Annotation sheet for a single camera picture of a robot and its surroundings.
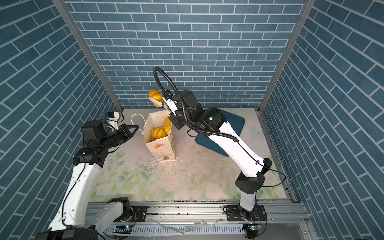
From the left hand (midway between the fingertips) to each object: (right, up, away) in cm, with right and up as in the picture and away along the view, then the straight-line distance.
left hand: (139, 126), depth 71 cm
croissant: (+10, 0, +15) cm, 18 cm away
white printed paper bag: (+10, -11, +7) cm, 17 cm away
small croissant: (+5, -4, +12) cm, 14 cm away
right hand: (+18, +8, -6) cm, 20 cm away
